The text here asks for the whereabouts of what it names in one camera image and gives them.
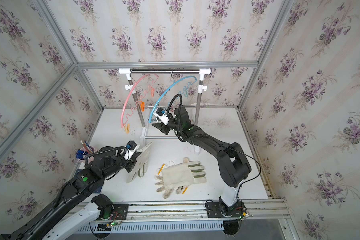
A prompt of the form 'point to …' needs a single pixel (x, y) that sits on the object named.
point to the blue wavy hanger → (185, 90)
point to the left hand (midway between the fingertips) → (141, 152)
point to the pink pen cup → (88, 149)
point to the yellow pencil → (161, 168)
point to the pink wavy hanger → (138, 100)
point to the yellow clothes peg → (127, 128)
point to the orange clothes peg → (142, 105)
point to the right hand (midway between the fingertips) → (157, 120)
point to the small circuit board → (105, 227)
